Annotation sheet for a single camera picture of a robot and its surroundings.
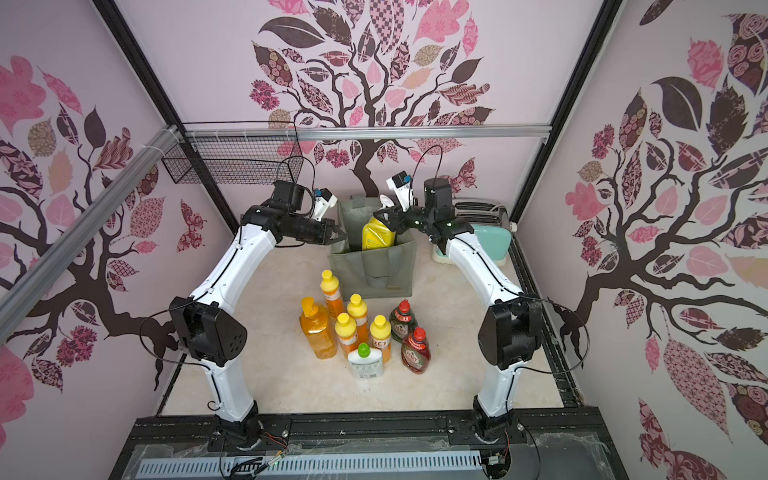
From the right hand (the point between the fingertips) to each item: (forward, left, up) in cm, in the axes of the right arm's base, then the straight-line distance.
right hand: (381, 205), depth 78 cm
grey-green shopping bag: (-12, +4, -14) cm, 19 cm away
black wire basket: (+26, +47, +1) cm, 53 cm away
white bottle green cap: (-35, +5, -21) cm, 41 cm away
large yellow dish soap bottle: (-5, +2, -7) cm, 8 cm away
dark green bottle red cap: (-24, -5, -20) cm, 32 cm away
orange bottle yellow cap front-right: (-30, +1, -15) cm, 34 cm away
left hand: (-5, +11, -8) cm, 15 cm away
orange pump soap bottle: (-25, +18, -19) cm, 37 cm away
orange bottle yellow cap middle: (-24, +6, -14) cm, 28 cm away
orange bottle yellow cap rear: (-17, +14, -18) cm, 28 cm away
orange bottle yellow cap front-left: (-29, +9, -14) cm, 34 cm away
